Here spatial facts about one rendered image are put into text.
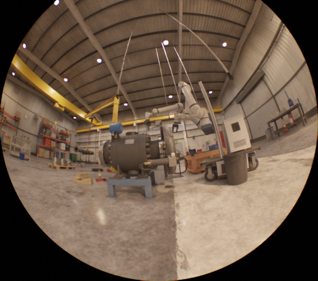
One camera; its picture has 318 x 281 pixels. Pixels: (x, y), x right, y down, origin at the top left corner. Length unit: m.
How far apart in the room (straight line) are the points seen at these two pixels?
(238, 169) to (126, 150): 1.36
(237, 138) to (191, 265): 1.46
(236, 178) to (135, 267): 1.13
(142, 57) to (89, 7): 6.25
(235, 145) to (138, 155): 1.34
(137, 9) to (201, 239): 8.30
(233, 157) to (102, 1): 8.56
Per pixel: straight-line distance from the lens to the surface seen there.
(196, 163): 2.33
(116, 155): 1.40
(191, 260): 0.55
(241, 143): 1.58
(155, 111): 1.76
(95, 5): 8.20
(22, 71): 11.97
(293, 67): 8.64
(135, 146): 1.33
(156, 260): 0.56
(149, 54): 9.26
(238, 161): 1.19
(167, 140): 1.22
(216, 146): 2.75
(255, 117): 10.57
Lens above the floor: 0.47
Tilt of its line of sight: 21 degrees up
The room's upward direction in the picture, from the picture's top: 7 degrees counter-clockwise
